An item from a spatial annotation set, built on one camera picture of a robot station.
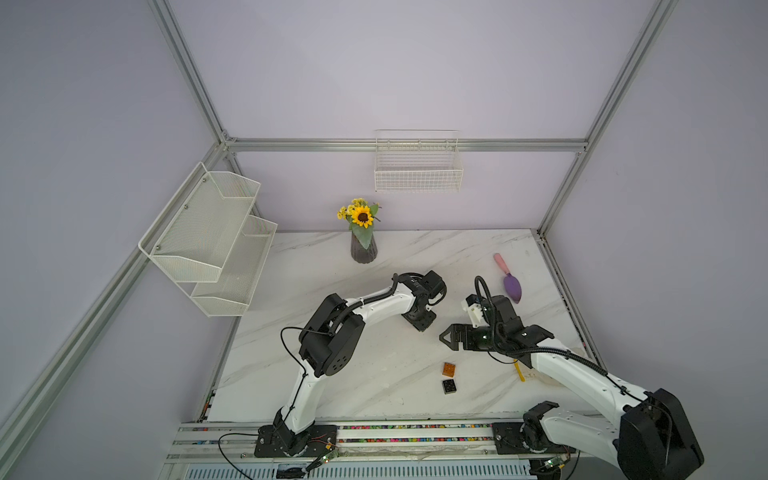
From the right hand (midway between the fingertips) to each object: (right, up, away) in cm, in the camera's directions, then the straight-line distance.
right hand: (454, 341), depth 84 cm
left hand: (-10, +4, +9) cm, 14 cm away
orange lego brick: (-2, -8, 0) cm, 8 cm away
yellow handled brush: (+19, -9, 0) cm, 21 cm away
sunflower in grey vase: (-28, +37, +9) cm, 48 cm away
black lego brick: (-2, -11, -3) cm, 12 cm away
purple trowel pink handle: (+24, +15, +20) cm, 34 cm away
